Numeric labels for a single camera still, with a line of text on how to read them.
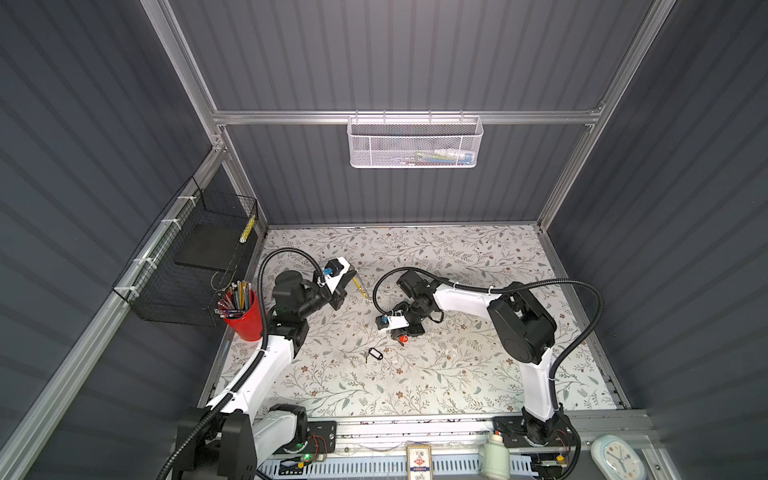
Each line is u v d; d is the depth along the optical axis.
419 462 0.69
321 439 0.72
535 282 0.51
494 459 0.65
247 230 0.81
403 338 0.90
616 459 0.68
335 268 0.64
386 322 0.79
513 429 0.74
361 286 0.80
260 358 0.51
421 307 0.74
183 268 0.73
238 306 0.86
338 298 0.69
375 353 0.87
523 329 0.53
